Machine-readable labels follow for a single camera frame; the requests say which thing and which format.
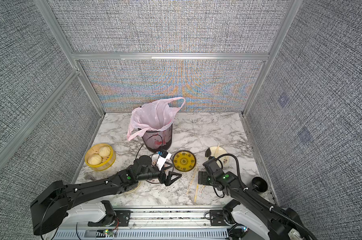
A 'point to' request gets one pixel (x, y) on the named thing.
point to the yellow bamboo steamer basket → (107, 162)
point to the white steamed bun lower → (95, 159)
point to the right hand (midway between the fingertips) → (204, 173)
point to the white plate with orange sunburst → (154, 157)
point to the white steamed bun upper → (104, 151)
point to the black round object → (259, 184)
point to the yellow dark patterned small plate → (184, 160)
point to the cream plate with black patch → (209, 152)
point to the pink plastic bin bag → (157, 115)
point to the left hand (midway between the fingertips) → (179, 171)
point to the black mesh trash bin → (157, 141)
